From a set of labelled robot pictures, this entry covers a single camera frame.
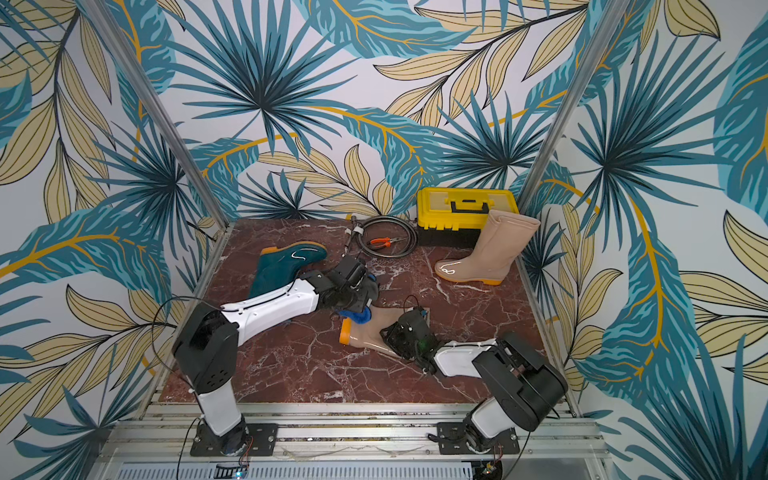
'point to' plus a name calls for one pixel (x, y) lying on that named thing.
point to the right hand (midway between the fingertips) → (381, 335)
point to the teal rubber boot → (279, 267)
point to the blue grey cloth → (370, 291)
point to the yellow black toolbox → (453, 217)
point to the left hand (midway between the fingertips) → (359, 306)
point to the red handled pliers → (383, 242)
